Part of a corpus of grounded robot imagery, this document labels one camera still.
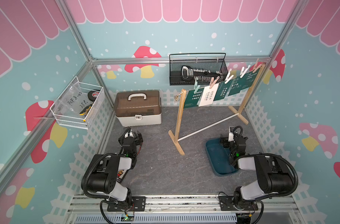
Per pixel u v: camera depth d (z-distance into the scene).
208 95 0.76
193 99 0.73
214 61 0.90
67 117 0.63
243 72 0.76
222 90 0.79
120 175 0.83
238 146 0.70
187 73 0.89
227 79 0.74
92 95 0.80
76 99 0.69
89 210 0.73
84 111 0.66
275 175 0.46
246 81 0.83
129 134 0.79
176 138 0.94
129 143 0.71
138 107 0.91
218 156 0.89
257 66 0.77
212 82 0.70
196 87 0.66
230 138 0.82
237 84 0.81
